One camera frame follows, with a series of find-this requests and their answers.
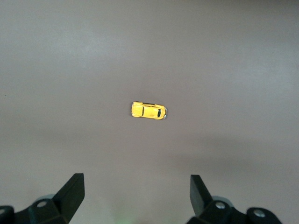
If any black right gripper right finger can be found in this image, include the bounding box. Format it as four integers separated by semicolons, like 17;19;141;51
188;174;285;224

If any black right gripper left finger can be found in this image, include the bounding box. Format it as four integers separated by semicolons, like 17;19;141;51
0;173;85;224

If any brown table mat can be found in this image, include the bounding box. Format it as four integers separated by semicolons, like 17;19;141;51
0;0;299;224

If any yellow beetle toy car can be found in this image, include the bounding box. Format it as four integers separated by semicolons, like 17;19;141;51
130;101;168;120

